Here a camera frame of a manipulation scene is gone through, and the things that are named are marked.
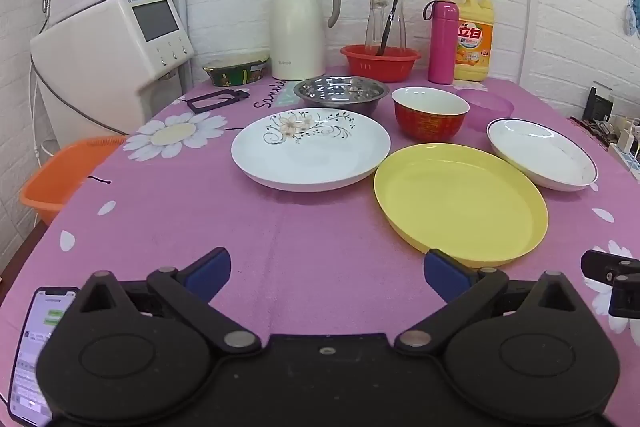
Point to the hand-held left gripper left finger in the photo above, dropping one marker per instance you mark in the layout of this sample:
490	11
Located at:
207	269

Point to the yellow detergent bottle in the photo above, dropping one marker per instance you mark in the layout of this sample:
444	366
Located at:
475	47

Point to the blue wall ornament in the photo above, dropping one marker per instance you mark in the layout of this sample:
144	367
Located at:
634	7

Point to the white floral plate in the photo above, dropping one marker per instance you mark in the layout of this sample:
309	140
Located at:
310	157

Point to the black stirring stick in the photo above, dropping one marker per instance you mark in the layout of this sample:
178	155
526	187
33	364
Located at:
387	29

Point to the pink thermos bottle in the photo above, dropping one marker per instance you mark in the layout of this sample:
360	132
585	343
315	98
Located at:
443	42

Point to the black box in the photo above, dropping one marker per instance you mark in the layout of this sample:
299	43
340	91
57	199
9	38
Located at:
597	104

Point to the purple plastic bowl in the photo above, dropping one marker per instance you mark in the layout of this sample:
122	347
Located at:
492	109

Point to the yellow plastic plate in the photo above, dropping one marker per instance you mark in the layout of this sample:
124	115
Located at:
460	202

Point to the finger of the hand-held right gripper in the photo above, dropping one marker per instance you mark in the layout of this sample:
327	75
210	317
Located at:
602	264

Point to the white dark-rimmed plate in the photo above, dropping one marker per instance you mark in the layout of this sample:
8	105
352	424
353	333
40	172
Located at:
540	154

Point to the pink floral tablecloth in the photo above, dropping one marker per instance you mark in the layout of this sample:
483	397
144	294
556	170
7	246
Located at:
300	227

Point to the cream thermos jug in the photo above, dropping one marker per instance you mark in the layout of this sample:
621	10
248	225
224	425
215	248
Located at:
297	27

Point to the orange plastic basin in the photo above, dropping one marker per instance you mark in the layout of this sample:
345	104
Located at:
55	187

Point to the stainless steel bowl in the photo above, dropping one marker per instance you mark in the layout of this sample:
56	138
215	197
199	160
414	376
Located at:
340	92

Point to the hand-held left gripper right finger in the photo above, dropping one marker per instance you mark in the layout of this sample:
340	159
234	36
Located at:
442	272

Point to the red plastic basket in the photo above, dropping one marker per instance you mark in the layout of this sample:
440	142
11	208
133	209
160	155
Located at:
380	64

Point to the smartphone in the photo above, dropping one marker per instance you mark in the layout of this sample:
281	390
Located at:
35	347

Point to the glass carafe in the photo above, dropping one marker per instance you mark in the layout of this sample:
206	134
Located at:
375	17

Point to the black rectangular frame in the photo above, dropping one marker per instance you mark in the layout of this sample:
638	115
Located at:
192	103

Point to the foil-lidded food container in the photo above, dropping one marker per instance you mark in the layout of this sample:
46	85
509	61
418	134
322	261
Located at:
235	72

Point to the white dispenser with screen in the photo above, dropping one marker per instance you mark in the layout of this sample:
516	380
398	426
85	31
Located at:
95	67

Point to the red ceramic bowl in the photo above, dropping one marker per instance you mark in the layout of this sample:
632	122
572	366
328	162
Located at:
430	122

